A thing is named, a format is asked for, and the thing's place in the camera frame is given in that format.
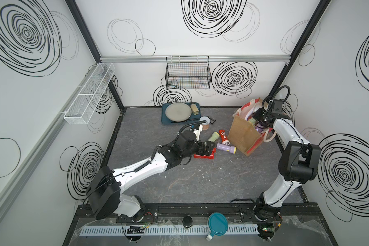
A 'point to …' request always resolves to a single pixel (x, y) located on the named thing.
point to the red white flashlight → (225, 140)
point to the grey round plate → (178, 111)
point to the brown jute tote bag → (243, 135)
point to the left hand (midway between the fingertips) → (208, 143)
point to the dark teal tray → (192, 119)
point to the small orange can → (205, 125)
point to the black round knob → (187, 221)
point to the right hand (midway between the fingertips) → (255, 114)
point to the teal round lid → (218, 225)
